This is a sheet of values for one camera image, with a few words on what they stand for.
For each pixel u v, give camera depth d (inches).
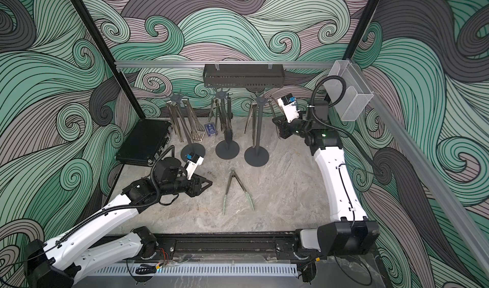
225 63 36.8
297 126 23.9
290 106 23.8
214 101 29.6
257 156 39.6
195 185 24.5
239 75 37.5
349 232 14.6
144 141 39.2
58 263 15.1
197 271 29.9
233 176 37.1
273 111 27.5
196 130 32.9
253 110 28.8
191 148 39.3
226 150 40.8
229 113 31.2
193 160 25.4
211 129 44.6
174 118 30.8
